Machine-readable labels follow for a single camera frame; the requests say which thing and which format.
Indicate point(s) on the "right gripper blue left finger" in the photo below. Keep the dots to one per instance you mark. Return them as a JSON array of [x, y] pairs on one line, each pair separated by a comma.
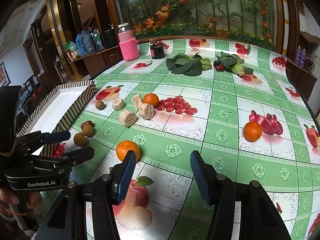
[[107, 191]]

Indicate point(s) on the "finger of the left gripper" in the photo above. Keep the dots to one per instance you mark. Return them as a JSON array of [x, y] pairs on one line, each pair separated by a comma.
[[65, 161], [35, 140]]

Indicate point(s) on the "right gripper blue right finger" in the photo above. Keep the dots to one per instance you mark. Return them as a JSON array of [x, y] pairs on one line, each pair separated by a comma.
[[217, 190]]

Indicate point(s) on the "orange tangerine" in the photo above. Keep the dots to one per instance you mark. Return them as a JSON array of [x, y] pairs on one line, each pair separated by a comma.
[[124, 146], [252, 131], [151, 99]]

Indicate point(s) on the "beige sugarcane piece front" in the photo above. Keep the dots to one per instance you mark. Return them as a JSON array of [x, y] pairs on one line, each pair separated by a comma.
[[127, 118]]

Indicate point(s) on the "beige sugarcane piece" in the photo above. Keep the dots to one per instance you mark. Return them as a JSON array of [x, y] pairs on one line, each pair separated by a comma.
[[118, 104], [146, 111], [137, 101], [127, 118]]

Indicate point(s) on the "person's left hand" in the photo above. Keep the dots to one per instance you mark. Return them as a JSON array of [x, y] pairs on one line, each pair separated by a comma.
[[34, 200]]

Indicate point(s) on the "white striped-edge tray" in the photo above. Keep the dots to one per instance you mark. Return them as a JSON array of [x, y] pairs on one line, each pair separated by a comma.
[[58, 111]]

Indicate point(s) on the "red jujube date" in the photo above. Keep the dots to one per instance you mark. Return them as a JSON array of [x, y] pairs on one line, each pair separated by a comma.
[[88, 122]]

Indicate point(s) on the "brown kiwi-like round fruit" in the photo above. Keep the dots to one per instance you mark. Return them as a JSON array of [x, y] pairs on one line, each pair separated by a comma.
[[100, 105]]

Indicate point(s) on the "beige sugarcane piece back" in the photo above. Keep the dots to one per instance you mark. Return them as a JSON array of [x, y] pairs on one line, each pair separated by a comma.
[[137, 101]]

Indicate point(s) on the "orange tangerine by grapes print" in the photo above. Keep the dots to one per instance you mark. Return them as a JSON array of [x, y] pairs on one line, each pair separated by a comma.
[[151, 99]]

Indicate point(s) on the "wooden sideboard cabinet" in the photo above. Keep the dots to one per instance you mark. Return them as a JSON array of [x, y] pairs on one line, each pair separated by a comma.
[[100, 60]]

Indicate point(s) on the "blue water jug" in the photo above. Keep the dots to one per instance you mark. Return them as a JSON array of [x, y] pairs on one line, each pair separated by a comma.
[[85, 43]]

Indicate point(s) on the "dark red cherries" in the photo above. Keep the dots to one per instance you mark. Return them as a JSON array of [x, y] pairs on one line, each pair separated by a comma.
[[218, 66]]

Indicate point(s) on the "clear plastic water bottle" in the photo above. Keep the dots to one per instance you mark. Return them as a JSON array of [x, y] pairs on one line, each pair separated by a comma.
[[96, 38]]

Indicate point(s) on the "green bananas toy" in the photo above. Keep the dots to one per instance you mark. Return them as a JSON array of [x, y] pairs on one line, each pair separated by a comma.
[[206, 64]]

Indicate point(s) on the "corn cob with leaves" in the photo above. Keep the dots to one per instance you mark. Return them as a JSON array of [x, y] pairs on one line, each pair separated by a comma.
[[233, 63]]

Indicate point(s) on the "dark green leafy vegetable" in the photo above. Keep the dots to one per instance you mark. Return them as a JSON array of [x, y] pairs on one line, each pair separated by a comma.
[[185, 65]]

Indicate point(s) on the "pink knit-sleeved bottle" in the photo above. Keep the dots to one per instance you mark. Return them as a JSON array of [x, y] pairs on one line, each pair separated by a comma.
[[127, 42]]

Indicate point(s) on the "dark jar with red label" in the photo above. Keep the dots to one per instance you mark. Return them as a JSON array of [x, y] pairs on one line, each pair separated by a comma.
[[157, 51]]

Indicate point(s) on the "purple bottles on shelf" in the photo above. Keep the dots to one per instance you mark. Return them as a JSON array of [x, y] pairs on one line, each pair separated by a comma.
[[300, 56]]

